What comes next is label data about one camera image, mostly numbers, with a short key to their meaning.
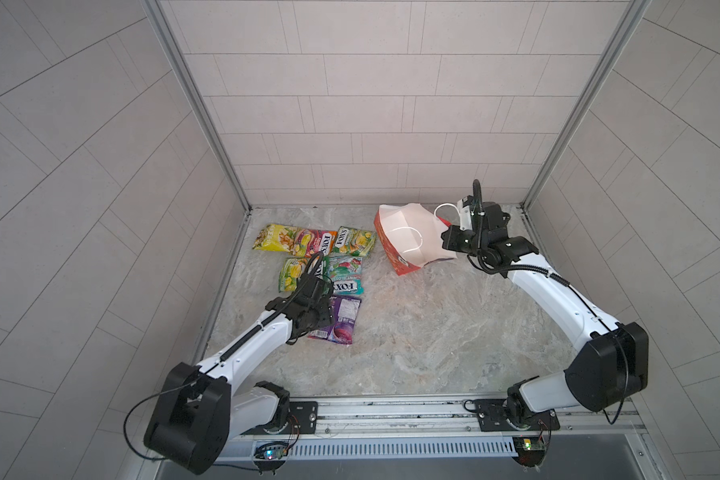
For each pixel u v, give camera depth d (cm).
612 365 41
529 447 68
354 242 102
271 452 64
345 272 94
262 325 52
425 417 72
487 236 61
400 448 105
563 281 49
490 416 71
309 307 63
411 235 100
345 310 87
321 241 103
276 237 102
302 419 71
